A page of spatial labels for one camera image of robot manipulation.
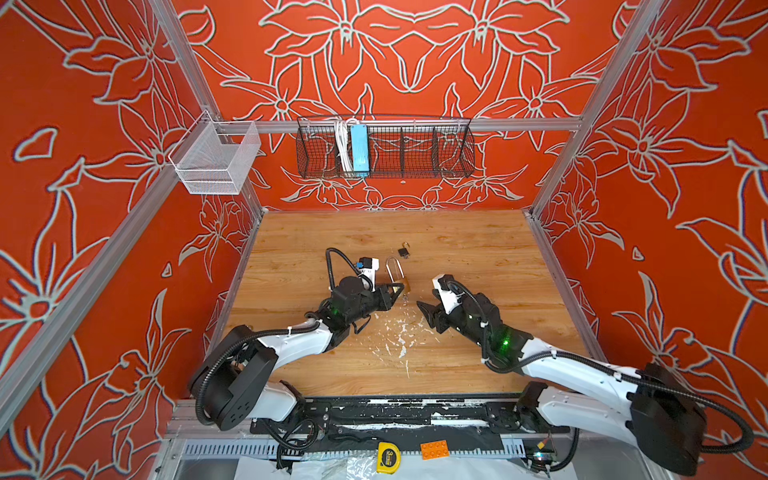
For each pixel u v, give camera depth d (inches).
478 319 23.1
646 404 15.9
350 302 25.5
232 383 16.8
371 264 29.9
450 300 26.5
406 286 32.4
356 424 28.7
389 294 31.1
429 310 29.0
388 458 26.0
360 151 35.2
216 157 36.8
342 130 34.5
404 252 42.0
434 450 26.9
